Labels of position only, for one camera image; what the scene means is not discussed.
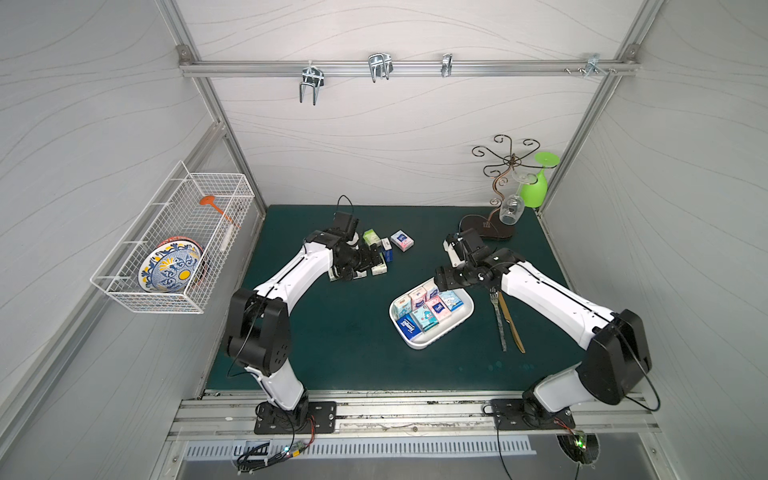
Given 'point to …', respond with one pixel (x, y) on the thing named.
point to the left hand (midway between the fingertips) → (374, 266)
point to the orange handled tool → (210, 200)
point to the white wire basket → (177, 212)
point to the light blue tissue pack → (451, 300)
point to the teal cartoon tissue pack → (424, 318)
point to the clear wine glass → (512, 209)
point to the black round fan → (582, 447)
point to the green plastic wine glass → (535, 194)
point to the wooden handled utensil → (508, 318)
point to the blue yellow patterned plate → (168, 266)
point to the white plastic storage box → (457, 316)
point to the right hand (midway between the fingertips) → (449, 274)
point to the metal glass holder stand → (487, 227)
